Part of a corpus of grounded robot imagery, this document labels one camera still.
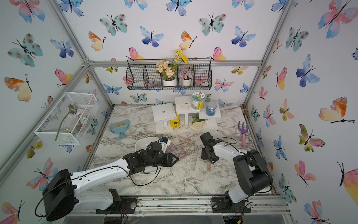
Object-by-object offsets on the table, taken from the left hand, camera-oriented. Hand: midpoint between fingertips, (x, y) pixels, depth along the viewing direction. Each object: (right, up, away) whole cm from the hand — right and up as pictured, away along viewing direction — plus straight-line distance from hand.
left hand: (178, 159), depth 76 cm
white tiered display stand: (+1, +23, +26) cm, 35 cm away
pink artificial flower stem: (-56, +27, -2) cm, 62 cm away
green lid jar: (+11, +32, +6) cm, 34 cm away
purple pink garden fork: (+48, +13, +29) cm, 58 cm away
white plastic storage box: (-25, +5, +18) cm, 31 cm away
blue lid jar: (+20, +28, +12) cm, 37 cm away
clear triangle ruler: (+7, -1, +17) cm, 18 cm away
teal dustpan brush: (-45, +15, +29) cm, 56 cm away
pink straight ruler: (+19, -7, +11) cm, 23 cm away
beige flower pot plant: (-7, +48, +15) cm, 51 cm away
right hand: (+19, -2, +15) cm, 24 cm away
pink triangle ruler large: (+2, +7, +25) cm, 26 cm away
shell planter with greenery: (+13, +19, +22) cm, 32 cm away
